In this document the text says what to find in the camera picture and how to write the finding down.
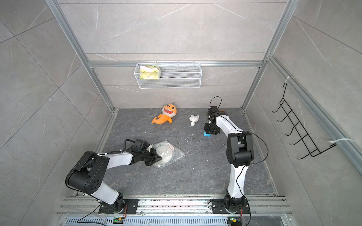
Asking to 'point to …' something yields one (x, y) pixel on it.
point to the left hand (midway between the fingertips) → (163, 156)
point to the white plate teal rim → (166, 152)
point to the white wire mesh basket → (168, 75)
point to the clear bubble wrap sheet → (178, 154)
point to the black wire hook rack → (291, 117)
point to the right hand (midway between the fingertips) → (210, 131)
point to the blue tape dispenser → (209, 135)
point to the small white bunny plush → (193, 119)
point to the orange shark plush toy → (168, 110)
